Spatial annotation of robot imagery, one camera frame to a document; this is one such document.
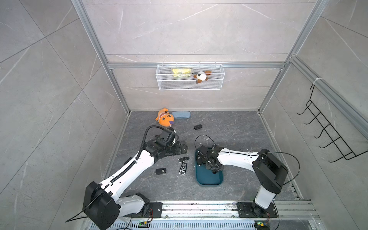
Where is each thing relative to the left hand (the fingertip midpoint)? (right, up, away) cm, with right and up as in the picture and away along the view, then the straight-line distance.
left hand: (182, 146), depth 79 cm
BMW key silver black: (0, -15, +9) cm, 18 cm away
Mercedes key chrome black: (0, -11, +12) cm, 16 cm away
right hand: (+19, -14, +11) cm, 26 cm away
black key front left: (-14, -16, +7) cm, 22 cm away
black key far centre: (+11, +10, +28) cm, 32 cm away
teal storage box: (+13, -19, +5) cm, 23 cm away
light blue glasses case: (-2, +20, +33) cm, 39 cm away
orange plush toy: (-14, +16, +25) cm, 33 cm away
